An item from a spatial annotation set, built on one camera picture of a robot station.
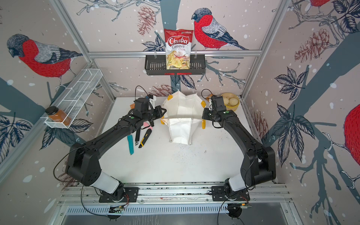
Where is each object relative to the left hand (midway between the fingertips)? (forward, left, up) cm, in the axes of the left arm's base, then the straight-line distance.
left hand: (168, 107), depth 83 cm
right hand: (+1, -22, -5) cm, 23 cm away
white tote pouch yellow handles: (+13, -7, -20) cm, 25 cm away
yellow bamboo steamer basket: (+31, -48, -20) cm, 61 cm away
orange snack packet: (+21, +34, -23) cm, 46 cm away
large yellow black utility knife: (-9, +18, -23) cm, 30 cm away
